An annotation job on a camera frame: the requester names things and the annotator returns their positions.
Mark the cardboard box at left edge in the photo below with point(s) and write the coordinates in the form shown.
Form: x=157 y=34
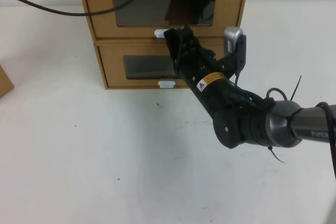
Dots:
x=6 y=84

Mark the cardboard drawer with window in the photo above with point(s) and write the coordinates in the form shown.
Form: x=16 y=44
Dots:
x=110 y=54
x=99 y=24

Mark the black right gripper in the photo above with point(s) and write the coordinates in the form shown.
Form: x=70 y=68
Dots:
x=196 y=65

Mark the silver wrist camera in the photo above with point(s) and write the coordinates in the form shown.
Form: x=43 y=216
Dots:
x=235 y=43

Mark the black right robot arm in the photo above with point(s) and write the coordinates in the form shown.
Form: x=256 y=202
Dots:
x=240 y=116

